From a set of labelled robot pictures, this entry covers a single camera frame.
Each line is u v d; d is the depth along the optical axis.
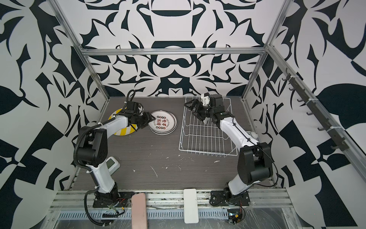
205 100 0.79
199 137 0.94
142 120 0.86
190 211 0.69
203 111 0.75
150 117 0.89
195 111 0.73
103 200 0.68
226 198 0.68
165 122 1.02
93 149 0.50
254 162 0.45
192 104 0.74
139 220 0.68
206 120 0.80
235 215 0.71
